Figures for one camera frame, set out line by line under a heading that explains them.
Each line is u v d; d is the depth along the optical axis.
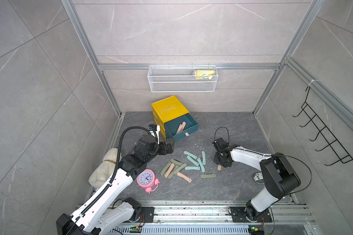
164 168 0.89
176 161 0.93
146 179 0.84
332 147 0.63
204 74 0.84
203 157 0.93
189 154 0.95
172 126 0.90
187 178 0.86
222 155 0.69
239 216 0.73
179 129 0.89
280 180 0.45
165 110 0.94
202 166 0.90
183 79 1.01
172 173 0.88
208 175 0.87
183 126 0.90
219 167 0.90
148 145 0.53
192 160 0.93
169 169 0.88
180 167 0.90
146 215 0.73
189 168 0.91
